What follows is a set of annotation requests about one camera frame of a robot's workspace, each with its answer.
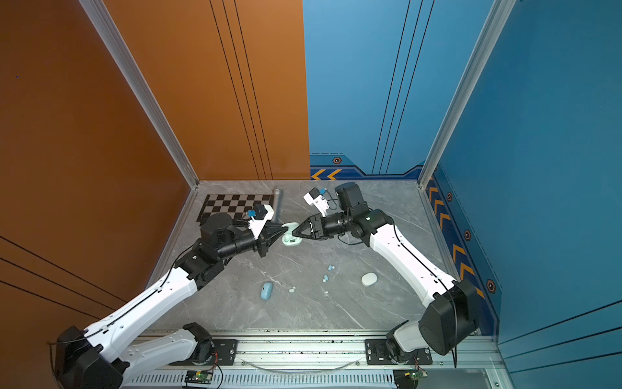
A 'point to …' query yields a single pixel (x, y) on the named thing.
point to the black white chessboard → (235, 205)
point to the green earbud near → (292, 290)
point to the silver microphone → (277, 193)
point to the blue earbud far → (330, 267)
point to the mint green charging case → (287, 238)
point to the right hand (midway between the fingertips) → (296, 234)
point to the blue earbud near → (325, 278)
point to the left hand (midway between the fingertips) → (286, 225)
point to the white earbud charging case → (369, 279)
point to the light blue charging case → (266, 291)
